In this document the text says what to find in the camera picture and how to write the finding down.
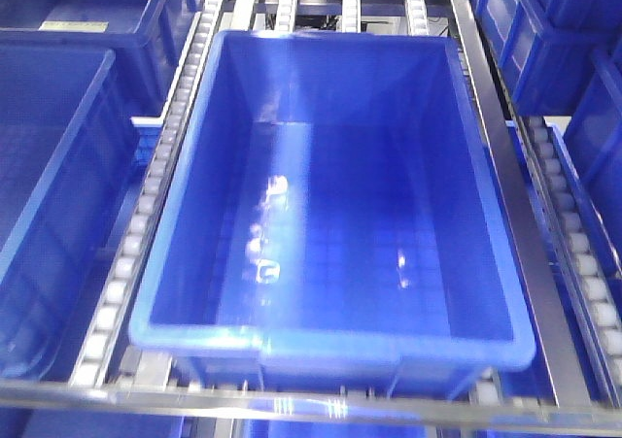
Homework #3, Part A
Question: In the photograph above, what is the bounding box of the large blue plastic bin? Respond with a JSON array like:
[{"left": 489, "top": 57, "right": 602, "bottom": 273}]
[{"left": 127, "top": 28, "right": 537, "bottom": 374}]

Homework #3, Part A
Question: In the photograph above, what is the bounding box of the steel rack with white rollers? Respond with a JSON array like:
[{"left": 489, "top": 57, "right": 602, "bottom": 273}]
[{"left": 0, "top": 0, "right": 622, "bottom": 438}]

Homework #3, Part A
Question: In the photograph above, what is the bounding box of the group of blue bins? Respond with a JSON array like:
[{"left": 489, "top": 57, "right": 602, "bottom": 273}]
[{"left": 0, "top": 0, "right": 622, "bottom": 438}]

